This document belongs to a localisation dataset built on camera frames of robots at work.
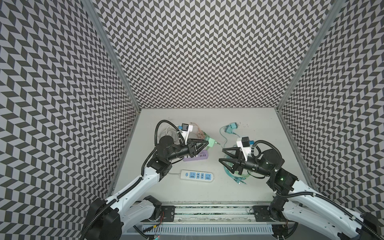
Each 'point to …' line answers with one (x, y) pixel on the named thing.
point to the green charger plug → (211, 142)
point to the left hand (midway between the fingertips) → (207, 143)
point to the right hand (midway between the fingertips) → (221, 160)
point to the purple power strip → (202, 154)
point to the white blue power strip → (191, 175)
